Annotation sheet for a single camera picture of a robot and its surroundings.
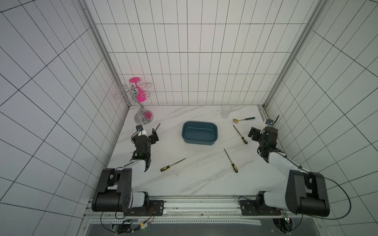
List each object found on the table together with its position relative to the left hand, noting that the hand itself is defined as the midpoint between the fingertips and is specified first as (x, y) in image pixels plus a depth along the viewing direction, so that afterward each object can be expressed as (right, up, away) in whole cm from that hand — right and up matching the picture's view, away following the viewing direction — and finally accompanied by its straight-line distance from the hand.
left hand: (146, 132), depth 91 cm
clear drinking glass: (+56, +15, +21) cm, 61 cm away
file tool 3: (+14, -20, -4) cm, 25 cm away
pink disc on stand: (-10, +35, +6) cm, 37 cm away
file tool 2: (+54, -19, -4) cm, 58 cm away
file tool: (+64, -4, +9) cm, 65 cm away
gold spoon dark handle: (+63, +7, +19) cm, 67 cm away
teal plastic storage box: (+35, -1, +10) cm, 36 cm away
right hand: (+68, +3, -1) cm, 68 cm away
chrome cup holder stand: (-9, +10, +19) cm, 23 cm away
